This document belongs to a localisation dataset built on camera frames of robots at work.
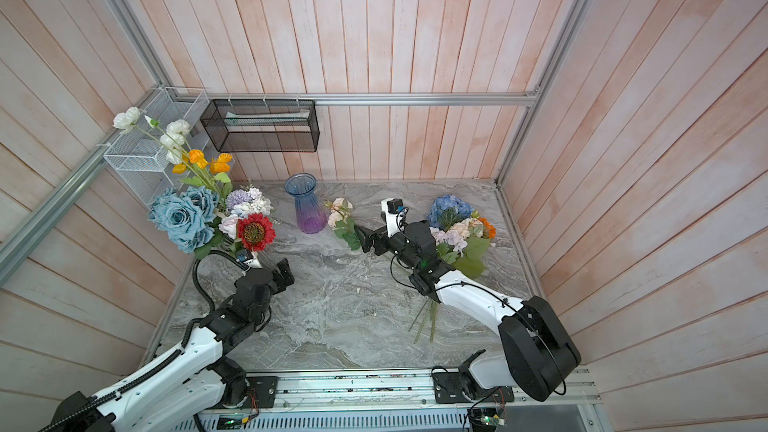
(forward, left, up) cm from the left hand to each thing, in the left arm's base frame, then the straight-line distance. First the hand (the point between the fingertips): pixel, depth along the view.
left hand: (276, 270), depth 83 cm
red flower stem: (+2, +1, +17) cm, 17 cm away
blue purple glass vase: (+22, -6, -2) cm, 23 cm away
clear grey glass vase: (-1, 0, +8) cm, 8 cm away
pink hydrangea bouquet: (+9, -54, 0) cm, 55 cm away
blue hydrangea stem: (+25, -53, -3) cm, 58 cm away
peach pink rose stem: (+23, -16, -7) cm, 29 cm away
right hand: (+9, -26, +12) cm, 30 cm away
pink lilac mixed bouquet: (+9, +6, +19) cm, 22 cm away
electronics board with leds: (-33, -55, -12) cm, 66 cm away
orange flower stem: (+18, -67, -5) cm, 70 cm away
